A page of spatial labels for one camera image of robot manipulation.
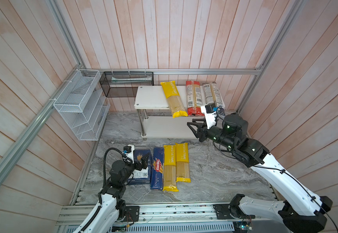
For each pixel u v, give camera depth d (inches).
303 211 15.2
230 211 26.0
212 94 30.8
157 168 33.7
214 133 20.2
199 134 20.8
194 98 30.0
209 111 20.5
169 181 32.2
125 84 41.0
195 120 24.4
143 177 31.2
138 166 28.1
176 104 28.9
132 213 28.8
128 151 26.5
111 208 21.8
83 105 28.2
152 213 29.4
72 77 31.2
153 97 31.4
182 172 33.7
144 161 28.3
